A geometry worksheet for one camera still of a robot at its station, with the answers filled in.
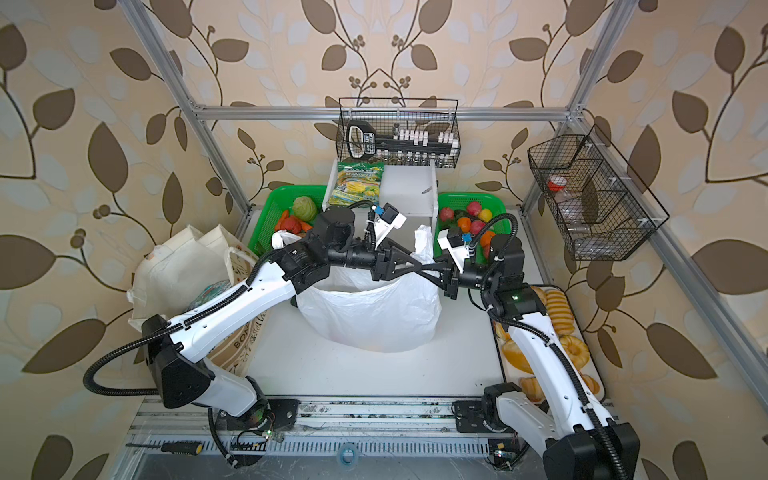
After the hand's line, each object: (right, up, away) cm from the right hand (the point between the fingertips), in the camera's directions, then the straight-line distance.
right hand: (419, 270), depth 66 cm
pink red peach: (+24, +12, +42) cm, 50 cm away
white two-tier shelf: (-2, +20, +14) cm, 25 cm away
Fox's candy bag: (-57, -7, +17) cm, 60 cm away
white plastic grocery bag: (-15, -9, +2) cm, 18 cm away
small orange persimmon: (+20, +12, +43) cm, 49 cm away
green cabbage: (-39, +18, +43) cm, 61 cm away
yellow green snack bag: (-16, +22, +11) cm, 29 cm away
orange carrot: (-48, +13, +43) cm, 66 cm away
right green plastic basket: (+21, +22, +51) cm, 59 cm away
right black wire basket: (+46, +14, +7) cm, 49 cm away
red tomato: (-43, +12, +42) cm, 62 cm away
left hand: (0, +2, -5) cm, 6 cm away
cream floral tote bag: (-61, -2, +13) cm, 63 cm away
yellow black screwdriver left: (-56, -42, +3) cm, 70 cm away
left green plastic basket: (-52, +21, +48) cm, 73 cm away
